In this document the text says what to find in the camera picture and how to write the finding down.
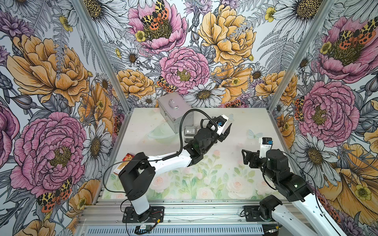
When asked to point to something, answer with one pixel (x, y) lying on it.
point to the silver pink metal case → (173, 107)
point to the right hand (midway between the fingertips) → (248, 154)
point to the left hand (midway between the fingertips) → (224, 122)
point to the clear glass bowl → (163, 134)
